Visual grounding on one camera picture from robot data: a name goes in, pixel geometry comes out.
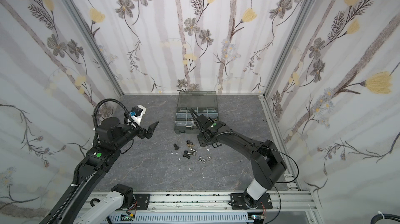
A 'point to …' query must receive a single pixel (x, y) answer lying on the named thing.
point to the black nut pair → (188, 141)
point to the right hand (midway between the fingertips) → (206, 138)
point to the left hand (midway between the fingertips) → (149, 115)
